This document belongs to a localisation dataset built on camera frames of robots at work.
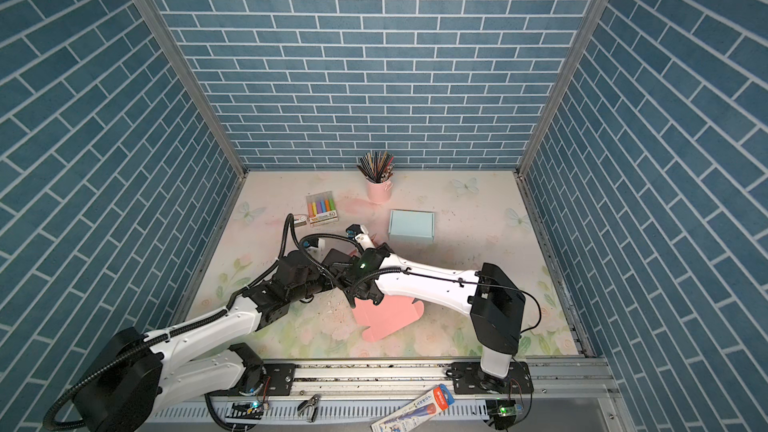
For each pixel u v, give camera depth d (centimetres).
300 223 104
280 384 73
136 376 40
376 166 105
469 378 74
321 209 108
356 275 55
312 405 69
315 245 78
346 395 72
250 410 71
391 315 76
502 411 71
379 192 109
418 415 68
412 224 100
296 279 66
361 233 70
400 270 50
